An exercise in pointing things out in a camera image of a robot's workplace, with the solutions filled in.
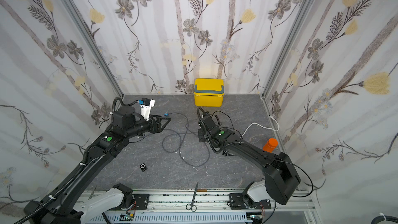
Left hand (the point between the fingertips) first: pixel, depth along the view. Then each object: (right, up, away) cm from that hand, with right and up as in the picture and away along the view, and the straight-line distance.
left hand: (166, 117), depth 70 cm
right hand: (+17, -7, +13) cm, 23 cm away
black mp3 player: (-16, -28, +14) cm, 36 cm away
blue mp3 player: (-9, 0, +37) cm, 38 cm away
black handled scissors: (+11, -43, +4) cm, 45 cm away
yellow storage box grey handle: (+21, +15, +34) cm, 43 cm away
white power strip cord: (+68, -2, +42) cm, 80 cm away
